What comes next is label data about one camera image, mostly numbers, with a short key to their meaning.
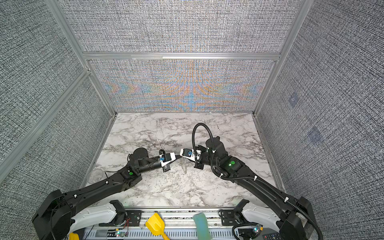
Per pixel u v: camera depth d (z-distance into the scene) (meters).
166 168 0.64
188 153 0.58
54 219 0.40
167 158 0.58
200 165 0.65
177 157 0.60
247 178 0.49
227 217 0.73
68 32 0.77
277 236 0.69
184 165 0.90
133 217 0.73
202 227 0.72
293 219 0.38
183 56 0.86
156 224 0.72
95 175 0.86
